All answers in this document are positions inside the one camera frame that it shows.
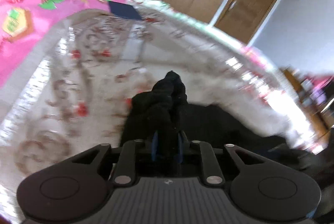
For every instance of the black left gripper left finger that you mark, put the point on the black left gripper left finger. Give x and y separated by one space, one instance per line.
154 146

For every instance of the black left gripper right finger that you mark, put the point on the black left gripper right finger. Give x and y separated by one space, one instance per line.
180 148

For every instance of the wooden tv cabinet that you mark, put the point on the wooden tv cabinet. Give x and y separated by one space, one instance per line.
315 97

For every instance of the brown wooden door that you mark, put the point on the brown wooden door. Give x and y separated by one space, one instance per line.
242 18

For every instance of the black pants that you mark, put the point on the black pants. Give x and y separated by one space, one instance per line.
165 112

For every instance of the floral beige bedspread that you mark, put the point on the floral beige bedspread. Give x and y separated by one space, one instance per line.
73 89

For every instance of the dark blue flat notebook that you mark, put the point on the dark blue flat notebook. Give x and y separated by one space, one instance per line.
124 11

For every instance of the pink patterned bedsheet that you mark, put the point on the pink patterned bedsheet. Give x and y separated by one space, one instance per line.
25 22

